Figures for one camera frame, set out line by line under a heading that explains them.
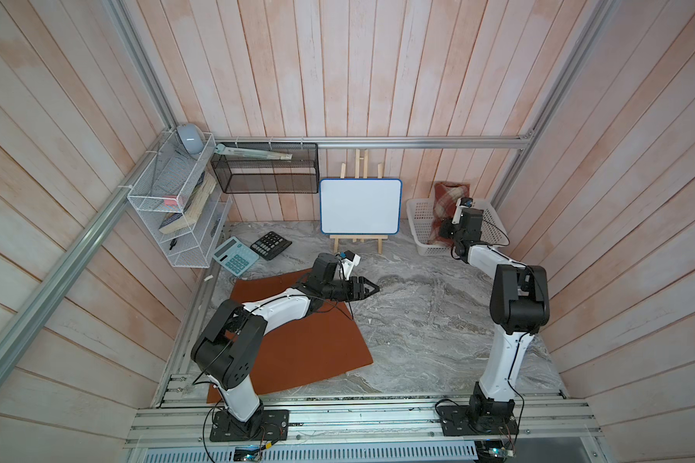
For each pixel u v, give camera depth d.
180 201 0.70
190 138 0.83
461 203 0.91
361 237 1.07
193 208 0.79
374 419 0.75
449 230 0.92
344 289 0.78
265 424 0.73
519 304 0.56
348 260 0.81
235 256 1.07
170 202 0.74
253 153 0.91
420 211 1.18
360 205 1.01
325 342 0.87
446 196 0.98
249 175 1.06
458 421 0.73
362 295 0.76
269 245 1.11
